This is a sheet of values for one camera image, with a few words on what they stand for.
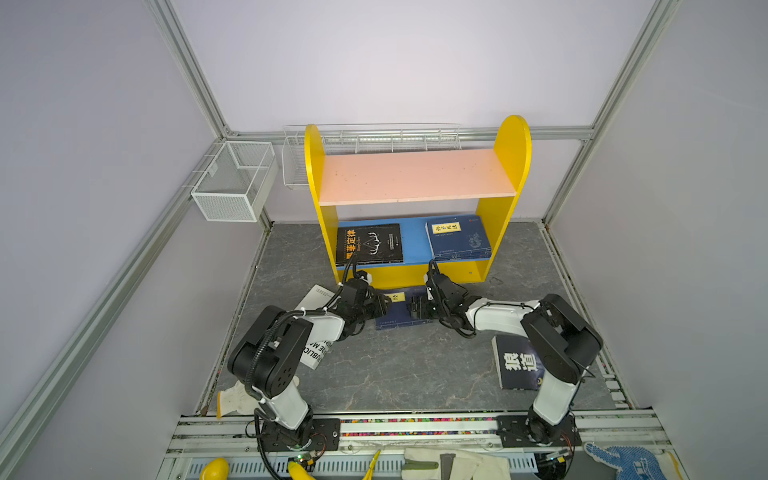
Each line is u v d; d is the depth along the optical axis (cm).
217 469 65
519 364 79
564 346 48
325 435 74
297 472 64
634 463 70
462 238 93
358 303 77
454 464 69
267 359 47
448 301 74
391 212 124
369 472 67
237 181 101
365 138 94
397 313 93
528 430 66
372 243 94
